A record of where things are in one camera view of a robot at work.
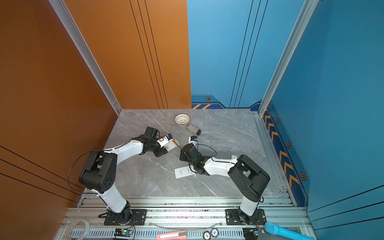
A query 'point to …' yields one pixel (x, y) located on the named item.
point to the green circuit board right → (250, 233)
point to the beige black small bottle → (193, 129)
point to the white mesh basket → (182, 119)
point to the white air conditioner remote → (183, 172)
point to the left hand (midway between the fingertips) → (164, 147)
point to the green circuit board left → (124, 232)
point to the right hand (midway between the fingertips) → (179, 151)
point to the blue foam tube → (273, 229)
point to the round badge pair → (214, 232)
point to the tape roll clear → (69, 228)
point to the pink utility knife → (172, 235)
